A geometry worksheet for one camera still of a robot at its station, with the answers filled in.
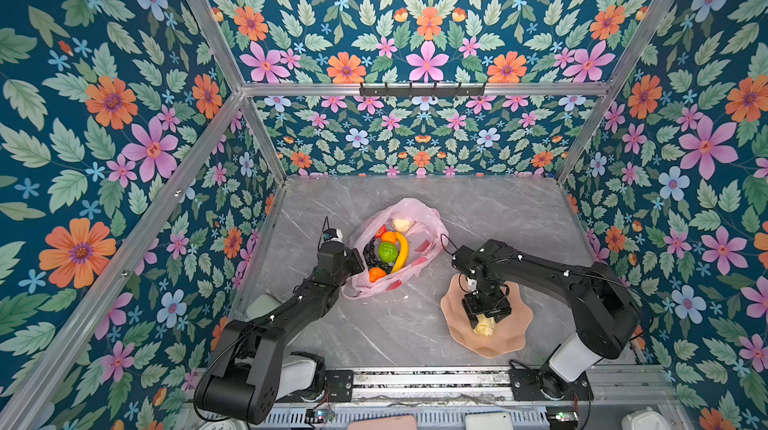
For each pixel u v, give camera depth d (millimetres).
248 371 415
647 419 664
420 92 929
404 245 982
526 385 734
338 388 734
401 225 1001
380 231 983
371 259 932
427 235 1014
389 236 985
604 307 452
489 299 703
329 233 789
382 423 693
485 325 767
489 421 677
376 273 885
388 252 930
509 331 801
